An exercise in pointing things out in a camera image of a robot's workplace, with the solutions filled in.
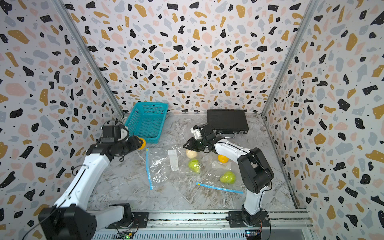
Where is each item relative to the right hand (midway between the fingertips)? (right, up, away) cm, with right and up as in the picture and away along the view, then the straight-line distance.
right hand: (185, 146), depth 87 cm
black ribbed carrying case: (+30, +16, +24) cm, 41 cm away
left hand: (-24, +3, -7) cm, 25 cm away
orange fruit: (-22, +2, -6) cm, 23 cm away
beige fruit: (+3, -5, +5) cm, 8 cm away
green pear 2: (+25, -17, -5) cm, 30 cm away
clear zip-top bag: (-9, -11, -3) cm, 15 cm away
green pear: (+5, -11, 0) cm, 12 cm away
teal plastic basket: (-34, +16, +30) cm, 48 cm away
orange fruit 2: (+23, -8, +5) cm, 24 cm away
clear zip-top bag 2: (+21, -16, +3) cm, 27 cm away
